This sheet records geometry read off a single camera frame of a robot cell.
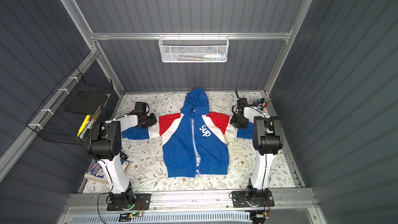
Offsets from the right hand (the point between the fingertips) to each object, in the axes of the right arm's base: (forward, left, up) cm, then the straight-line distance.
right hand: (237, 125), depth 101 cm
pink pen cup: (+8, -14, +12) cm, 20 cm away
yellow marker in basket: (-13, +78, +26) cm, 84 cm away
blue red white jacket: (-12, +28, 0) cm, 30 cm away
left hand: (+2, +53, +1) cm, 53 cm away
